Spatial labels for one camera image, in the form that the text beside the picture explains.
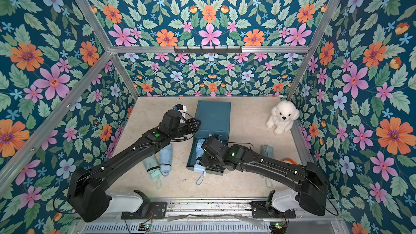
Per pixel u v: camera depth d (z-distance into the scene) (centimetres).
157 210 74
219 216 72
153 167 83
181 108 73
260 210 73
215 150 56
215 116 83
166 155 87
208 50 93
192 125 70
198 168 72
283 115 88
